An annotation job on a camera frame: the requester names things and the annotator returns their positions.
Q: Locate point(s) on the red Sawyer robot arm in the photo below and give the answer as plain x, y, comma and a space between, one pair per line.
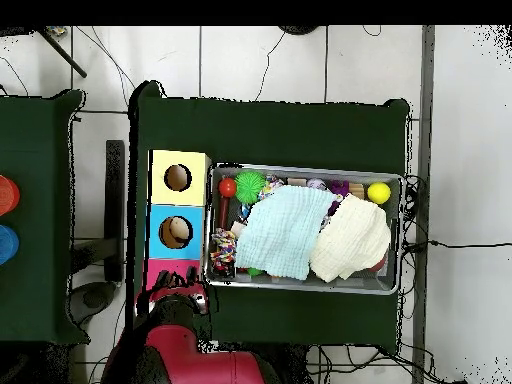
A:
192, 360

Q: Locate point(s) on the wooden box with three holes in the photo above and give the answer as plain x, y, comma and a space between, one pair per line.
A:
176, 198

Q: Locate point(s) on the clear mesh bin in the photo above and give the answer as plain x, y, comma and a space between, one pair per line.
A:
304, 284

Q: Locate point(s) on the grey stand foot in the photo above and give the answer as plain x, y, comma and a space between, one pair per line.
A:
94, 298

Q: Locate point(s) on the black flat panel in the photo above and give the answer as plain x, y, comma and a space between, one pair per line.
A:
114, 208

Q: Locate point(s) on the orange red ball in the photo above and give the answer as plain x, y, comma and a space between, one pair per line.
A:
227, 187

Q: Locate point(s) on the light blue waffle cloth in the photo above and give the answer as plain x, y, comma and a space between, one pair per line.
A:
280, 232

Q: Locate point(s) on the green spiky ball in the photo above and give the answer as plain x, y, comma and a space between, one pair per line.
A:
249, 187

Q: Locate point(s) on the green cloth on side table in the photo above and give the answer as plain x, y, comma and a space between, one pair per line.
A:
36, 240

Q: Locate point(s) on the white baseball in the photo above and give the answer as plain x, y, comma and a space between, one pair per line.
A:
316, 184

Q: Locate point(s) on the blue round disc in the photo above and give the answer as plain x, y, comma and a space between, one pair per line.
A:
7, 244

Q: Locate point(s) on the cream waffle cloth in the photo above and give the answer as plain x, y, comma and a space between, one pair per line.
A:
352, 240

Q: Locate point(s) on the dark green tablecloth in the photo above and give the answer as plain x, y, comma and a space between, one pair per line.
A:
272, 132

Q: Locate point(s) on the purple monster toy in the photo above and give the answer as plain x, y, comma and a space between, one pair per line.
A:
339, 187

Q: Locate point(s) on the red round disc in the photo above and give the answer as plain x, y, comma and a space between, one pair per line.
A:
8, 196

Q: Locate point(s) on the yellow ball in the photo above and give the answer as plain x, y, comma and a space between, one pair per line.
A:
378, 192

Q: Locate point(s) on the black rod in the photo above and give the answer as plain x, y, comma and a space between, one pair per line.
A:
64, 56

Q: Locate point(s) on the black round object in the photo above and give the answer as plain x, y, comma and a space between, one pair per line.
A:
298, 29

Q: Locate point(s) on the grey metal rail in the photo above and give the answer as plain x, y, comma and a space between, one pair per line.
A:
426, 120

